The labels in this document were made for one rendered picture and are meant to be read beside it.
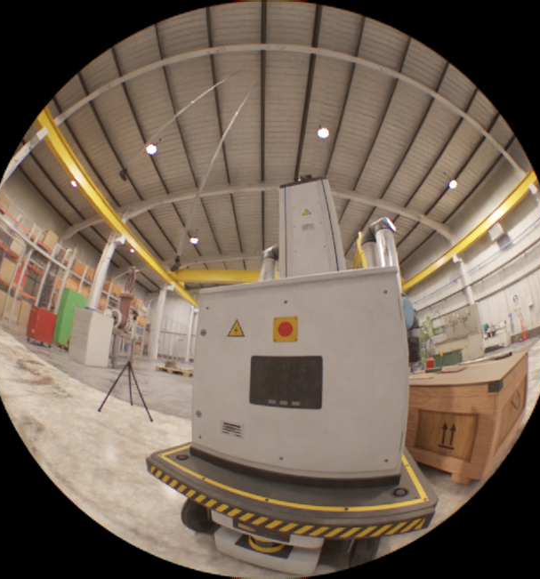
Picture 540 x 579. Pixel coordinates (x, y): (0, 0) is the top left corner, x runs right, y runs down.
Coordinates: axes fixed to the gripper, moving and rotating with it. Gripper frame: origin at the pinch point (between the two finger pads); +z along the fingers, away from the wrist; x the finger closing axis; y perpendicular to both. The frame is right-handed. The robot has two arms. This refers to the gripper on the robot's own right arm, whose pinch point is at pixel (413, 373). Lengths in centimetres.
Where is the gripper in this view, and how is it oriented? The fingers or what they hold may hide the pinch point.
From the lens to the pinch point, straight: 121.9
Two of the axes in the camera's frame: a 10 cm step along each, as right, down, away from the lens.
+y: 9.2, 1.7, 3.5
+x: -3.9, 3.2, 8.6
